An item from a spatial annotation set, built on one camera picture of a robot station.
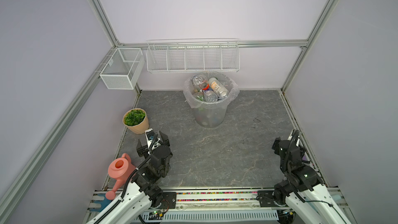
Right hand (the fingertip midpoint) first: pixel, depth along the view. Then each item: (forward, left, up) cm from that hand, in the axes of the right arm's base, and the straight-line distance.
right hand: (289, 142), depth 75 cm
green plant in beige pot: (+17, +83, -5) cm, 85 cm away
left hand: (+1, +67, +4) cm, 68 cm away
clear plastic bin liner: (+20, +49, +10) cm, 54 cm away
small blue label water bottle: (+20, +38, +13) cm, 45 cm away
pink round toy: (-11, +81, -4) cm, 82 cm away
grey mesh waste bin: (+18, +38, -6) cm, 43 cm away
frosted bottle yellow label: (+24, +34, +15) cm, 44 cm away
